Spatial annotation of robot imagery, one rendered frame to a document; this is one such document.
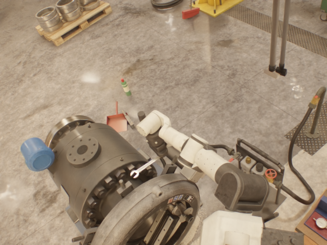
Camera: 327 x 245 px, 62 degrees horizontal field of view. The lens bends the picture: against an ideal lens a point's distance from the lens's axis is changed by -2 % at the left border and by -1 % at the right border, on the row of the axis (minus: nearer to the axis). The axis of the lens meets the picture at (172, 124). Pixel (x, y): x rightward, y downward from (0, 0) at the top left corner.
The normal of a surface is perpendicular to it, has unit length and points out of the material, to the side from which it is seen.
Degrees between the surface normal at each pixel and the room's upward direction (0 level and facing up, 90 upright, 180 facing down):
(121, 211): 8
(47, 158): 90
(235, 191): 48
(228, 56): 0
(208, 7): 0
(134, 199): 3
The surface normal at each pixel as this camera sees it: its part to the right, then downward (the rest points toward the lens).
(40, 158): 0.65, 0.47
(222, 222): -0.04, -0.45
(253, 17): -0.22, -0.63
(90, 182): -0.43, -0.41
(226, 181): -0.84, -0.18
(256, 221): 0.09, -0.92
